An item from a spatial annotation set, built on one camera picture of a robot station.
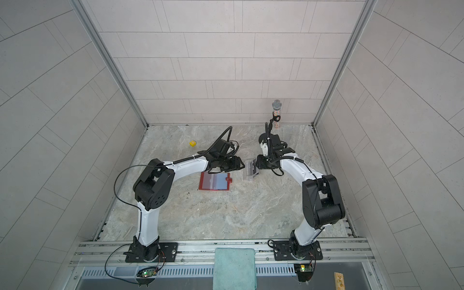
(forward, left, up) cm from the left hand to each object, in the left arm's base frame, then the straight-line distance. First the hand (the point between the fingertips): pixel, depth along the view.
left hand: (246, 164), depth 91 cm
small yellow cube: (+17, +31, -5) cm, 36 cm away
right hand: (+1, -6, 0) cm, 6 cm away
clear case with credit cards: (-1, -2, -4) cm, 5 cm away
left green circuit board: (-44, +36, -1) cm, 57 cm away
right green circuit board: (-44, -22, -6) cm, 49 cm away
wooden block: (-46, -33, -3) cm, 57 cm away
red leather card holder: (-7, +15, -6) cm, 18 cm away
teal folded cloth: (-43, +5, -4) cm, 44 cm away
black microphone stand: (+22, -15, +21) cm, 33 cm away
